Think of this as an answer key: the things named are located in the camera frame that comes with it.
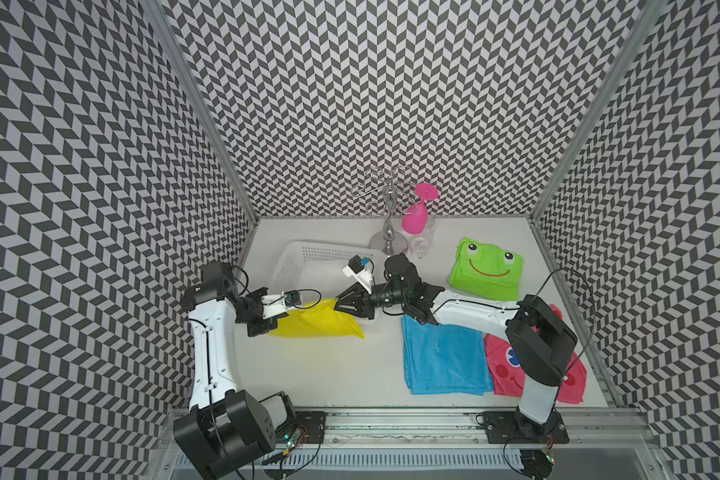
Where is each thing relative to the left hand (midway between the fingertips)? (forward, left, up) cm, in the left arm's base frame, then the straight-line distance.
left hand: (277, 311), depth 76 cm
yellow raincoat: (-2, -11, 0) cm, 11 cm away
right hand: (0, -15, +2) cm, 16 cm away
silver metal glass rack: (+33, -31, +10) cm, 47 cm away
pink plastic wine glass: (+33, -38, 0) cm, 51 cm away
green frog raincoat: (+24, -64, -17) cm, 70 cm away
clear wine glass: (+32, -41, -11) cm, 53 cm away
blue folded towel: (-8, -45, -14) cm, 47 cm away
